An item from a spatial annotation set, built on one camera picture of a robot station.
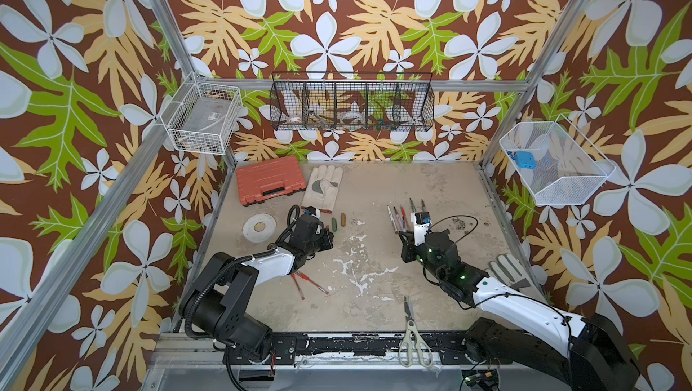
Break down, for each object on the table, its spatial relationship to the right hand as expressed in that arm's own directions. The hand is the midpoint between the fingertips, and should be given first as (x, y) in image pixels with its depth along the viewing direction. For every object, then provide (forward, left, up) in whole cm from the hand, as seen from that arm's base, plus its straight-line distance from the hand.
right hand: (398, 232), depth 82 cm
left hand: (+6, +20, -9) cm, 23 cm away
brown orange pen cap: (+14, +17, -14) cm, 26 cm away
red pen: (-12, +32, -15) cm, 37 cm away
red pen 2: (-9, +28, -15) cm, 33 cm away
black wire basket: (+46, +13, +16) cm, 50 cm away
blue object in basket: (+20, -42, +11) cm, 48 cm away
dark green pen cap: (+11, +20, -14) cm, 27 cm away
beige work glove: (+30, +26, -13) cm, 42 cm away
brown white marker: (+14, -2, -14) cm, 19 cm away
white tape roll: (+6, +50, -13) cm, 52 cm away
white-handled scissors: (-27, -3, -15) cm, 31 cm away
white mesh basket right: (+17, -49, +13) cm, 54 cm away
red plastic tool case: (+31, +48, -9) cm, 57 cm away
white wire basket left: (+30, +62, +21) cm, 72 cm away
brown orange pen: (+20, -15, -14) cm, 28 cm away
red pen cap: (+10, +23, -14) cm, 28 cm away
